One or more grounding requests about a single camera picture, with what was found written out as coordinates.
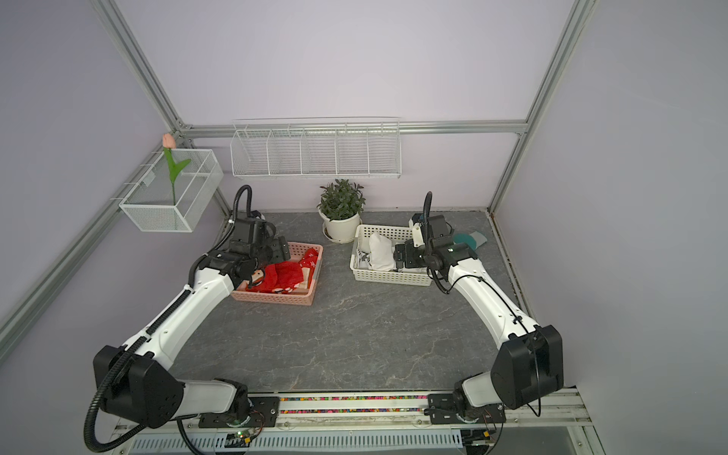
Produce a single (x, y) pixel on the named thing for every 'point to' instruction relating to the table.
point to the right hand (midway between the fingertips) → (408, 251)
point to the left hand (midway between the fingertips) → (276, 248)
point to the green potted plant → (340, 206)
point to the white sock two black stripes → (381, 251)
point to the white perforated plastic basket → (397, 234)
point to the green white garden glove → (473, 240)
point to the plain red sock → (282, 275)
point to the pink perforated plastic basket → (303, 297)
